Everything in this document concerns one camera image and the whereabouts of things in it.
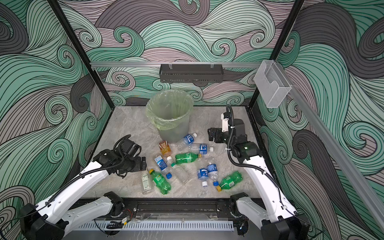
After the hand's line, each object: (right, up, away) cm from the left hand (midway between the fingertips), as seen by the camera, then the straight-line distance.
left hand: (140, 165), depth 77 cm
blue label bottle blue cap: (+11, -3, +7) cm, 13 cm away
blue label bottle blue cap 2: (+39, -5, +5) cm, 40 cm away
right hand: (+40, +19, -1) cm, 44 cm away
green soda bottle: (+24, +1, +11) cm, 26 cm away
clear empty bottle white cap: (+20, -6, +9) cm, 23 cm away
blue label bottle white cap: (+34, +6, +13) cm, 37 cm away
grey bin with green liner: (+12, +30, +25) cm, 41 cm away
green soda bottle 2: (+10, -9, +1) cm, 14 cm away
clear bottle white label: (+4, -10, -1) cm, 11 cm away
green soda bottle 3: (+47, -9, +1) cm, 48 cm away
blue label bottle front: (+33, -7, +3) cm, 34 cm away
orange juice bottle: (+11, +7, +13) cm, 18 cm away
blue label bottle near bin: (+25, +11, +18) cm, 33 cm away
